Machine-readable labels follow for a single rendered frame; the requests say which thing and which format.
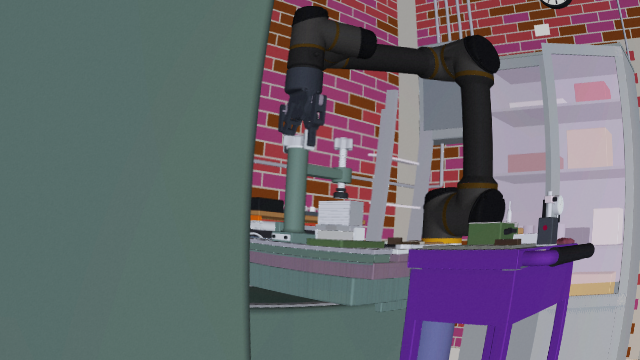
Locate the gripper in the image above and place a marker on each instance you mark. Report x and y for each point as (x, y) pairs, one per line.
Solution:
(304, 79)

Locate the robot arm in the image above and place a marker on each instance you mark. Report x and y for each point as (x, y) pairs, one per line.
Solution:
(475, 130)

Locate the white pillar lock collar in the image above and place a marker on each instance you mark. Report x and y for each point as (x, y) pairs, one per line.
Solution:
(294, 141)

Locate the white clamp screw with pad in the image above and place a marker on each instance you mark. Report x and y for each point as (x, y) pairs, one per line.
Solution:
(342, 160)

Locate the green clamp pillar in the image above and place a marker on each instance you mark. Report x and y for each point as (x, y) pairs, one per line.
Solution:
(296, 195)

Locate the white steel block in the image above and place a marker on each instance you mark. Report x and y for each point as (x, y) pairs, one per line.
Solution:
(341, 213)

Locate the small white block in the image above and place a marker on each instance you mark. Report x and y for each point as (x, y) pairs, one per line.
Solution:
(281, 236)

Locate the light grey riser block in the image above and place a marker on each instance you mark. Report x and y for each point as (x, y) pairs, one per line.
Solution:
(340, 233)

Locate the brown flat block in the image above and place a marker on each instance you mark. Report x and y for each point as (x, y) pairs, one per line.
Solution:
(400, 242)

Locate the grey-green knee mill body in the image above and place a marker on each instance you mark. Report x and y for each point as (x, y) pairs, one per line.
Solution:
(125, 180)

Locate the black dial indicator stand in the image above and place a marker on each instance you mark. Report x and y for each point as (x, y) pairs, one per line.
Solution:
(548, 222)

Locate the grey ladder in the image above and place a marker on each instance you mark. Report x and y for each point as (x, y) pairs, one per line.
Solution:
(382, 165)

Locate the black and orange box stack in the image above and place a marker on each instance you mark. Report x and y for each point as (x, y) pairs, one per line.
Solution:
(266, 212)

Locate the dark green flat plate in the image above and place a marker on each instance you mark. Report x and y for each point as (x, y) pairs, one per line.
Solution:
(345, 243)

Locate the green box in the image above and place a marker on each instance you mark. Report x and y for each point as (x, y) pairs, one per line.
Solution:
(490, 234)

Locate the small white bottle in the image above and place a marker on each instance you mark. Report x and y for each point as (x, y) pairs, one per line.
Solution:
(510, 213)

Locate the purple cart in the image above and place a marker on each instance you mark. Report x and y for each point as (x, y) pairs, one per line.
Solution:
(490, 285)

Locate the small white box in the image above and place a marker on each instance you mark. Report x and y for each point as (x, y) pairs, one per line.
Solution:
(526, 238)

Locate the dark red small object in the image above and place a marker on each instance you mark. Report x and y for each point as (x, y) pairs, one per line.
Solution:
(566, 241)

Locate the grey glass-door cabinet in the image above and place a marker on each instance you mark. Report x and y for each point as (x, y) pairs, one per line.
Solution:
(590, 165)

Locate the grey wall box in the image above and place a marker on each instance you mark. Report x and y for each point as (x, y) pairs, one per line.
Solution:
(440, 105)

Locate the grey wall pipes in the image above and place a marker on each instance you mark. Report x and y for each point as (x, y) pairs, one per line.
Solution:
(452, 20)

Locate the yellow round base plate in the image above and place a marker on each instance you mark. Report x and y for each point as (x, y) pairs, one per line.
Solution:
(442, 241)

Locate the white wall socket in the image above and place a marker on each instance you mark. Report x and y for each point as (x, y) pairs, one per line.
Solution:
(542, 30)

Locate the wall clock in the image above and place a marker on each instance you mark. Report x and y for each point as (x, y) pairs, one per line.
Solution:
(556, 3)

